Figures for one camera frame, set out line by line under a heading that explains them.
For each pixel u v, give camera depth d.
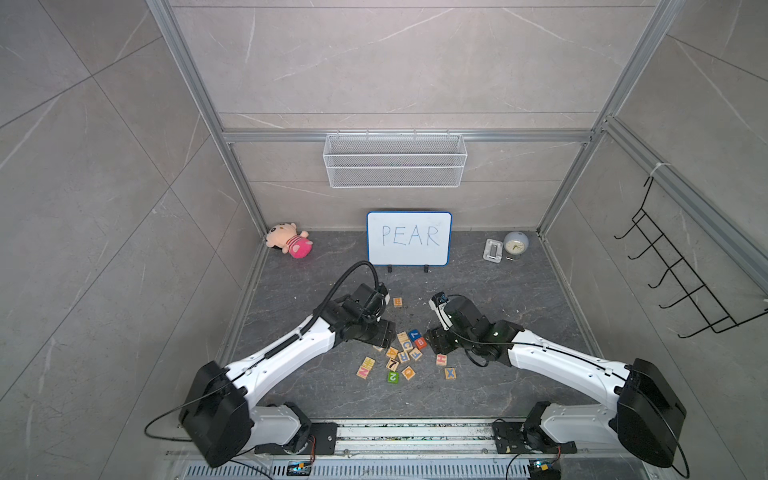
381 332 0.70
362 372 0.84
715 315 0.60
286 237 1.10
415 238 1.03
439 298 0.73
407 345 0.88
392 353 0.86
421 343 0.88
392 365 0.84
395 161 1.01
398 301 0.98
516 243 1.07
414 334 0.90
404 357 0.86
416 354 0.86
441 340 0.73
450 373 0.84
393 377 0.82
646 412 0.42
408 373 0.84
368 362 0.86
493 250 1.13
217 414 0.40
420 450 0.73
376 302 0.63
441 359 0.86
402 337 0.90
